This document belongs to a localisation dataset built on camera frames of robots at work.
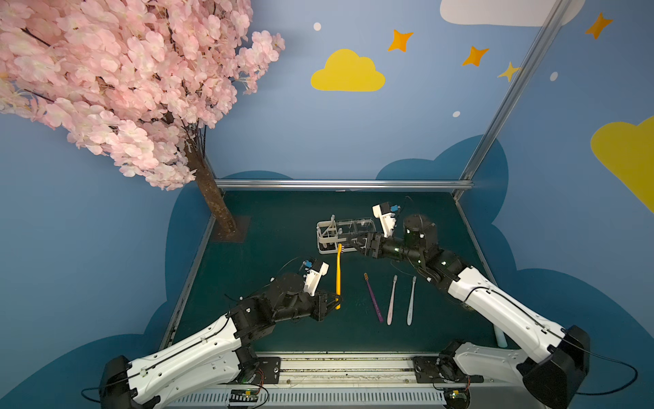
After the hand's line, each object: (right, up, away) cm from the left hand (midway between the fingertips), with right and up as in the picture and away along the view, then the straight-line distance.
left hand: (343, 296), depth 68 cm
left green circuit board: (-29, -30, +4) cm, 41 cm away
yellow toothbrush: (-1, +3, 0) cm, 3 cm away
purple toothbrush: (+13, -12, +16) cm, 24 cm away
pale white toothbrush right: (+24, -13, +17) cm, 32 cm away
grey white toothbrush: (-3, +21, +21) cm, 30 cm away
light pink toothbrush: (+17, -10, +18) cm, 27 cm away
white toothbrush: (-4, +18, +27) cm, 33 cm away
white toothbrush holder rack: (-3, +15, +26) cm, 31 cm away
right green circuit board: (+33, -31, +5) cm, 46 cm away
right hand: (+4, +16, +2) cm, 17 cm away
